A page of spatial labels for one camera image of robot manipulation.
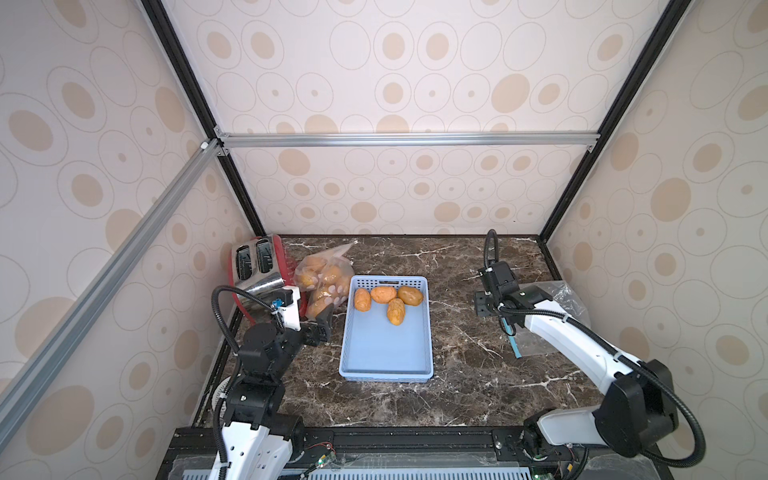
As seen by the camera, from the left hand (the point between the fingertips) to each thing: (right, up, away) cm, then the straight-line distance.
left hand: (326, 302), depth 70 cm
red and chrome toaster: (-24, +9, +18) cm, 31 cm away
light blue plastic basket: (+11, -17, +19) cm, 28 cm away
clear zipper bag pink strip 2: (-4, +5, +20) cm, 21 cm away
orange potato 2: (-8, -3, +22) cm, 24 cm away
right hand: (+47, -1, +16) cm, 49 cm away
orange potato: (+17, -6, +24) cm, 30 cm away
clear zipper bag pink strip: (-5, +4, +20) cm, 21 cm away
